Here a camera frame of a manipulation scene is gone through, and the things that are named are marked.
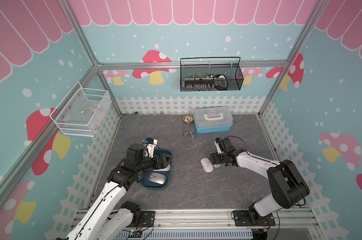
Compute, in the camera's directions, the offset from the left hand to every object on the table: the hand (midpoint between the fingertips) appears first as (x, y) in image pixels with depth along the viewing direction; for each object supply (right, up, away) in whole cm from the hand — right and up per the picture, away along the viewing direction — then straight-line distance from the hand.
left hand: (167, 160), depth 74 cm
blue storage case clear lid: (+28, +22, +28) cm, 46 cm away
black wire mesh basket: (+40, +52, +21) cm, 69 cm away
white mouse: (+22, -6, +16) cm, 28 cm away
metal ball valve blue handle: (+14, +12, +32) cm, 37 cm away
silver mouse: (-8, -13, +13) cm, 20 cm away
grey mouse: (+29, -7, +17) cm, 34 cm away
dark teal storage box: (-14, -16, +11) cm, 24 cm away
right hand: (+29, -2, +20) cm, 35 cm away
